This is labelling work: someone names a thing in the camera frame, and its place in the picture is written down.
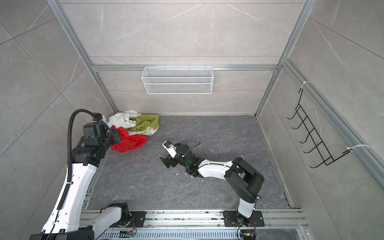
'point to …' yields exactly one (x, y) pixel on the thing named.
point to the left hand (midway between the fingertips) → (112, 128)
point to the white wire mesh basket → (162, 80)
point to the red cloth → (128, 141)
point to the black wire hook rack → (319, 147)
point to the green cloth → (144, 121)
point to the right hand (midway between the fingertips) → (167, 150)
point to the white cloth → (121, 119)
